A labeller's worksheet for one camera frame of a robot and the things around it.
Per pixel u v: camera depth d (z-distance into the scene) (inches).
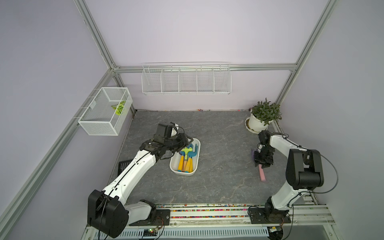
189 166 34.2
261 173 34.1
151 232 28.0
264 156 31.4
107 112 32.6
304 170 18.8
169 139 25.4
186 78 39.0
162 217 28.9
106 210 15.1
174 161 36.7
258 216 29.1
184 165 34.4
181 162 34.7
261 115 36.9
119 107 31.9
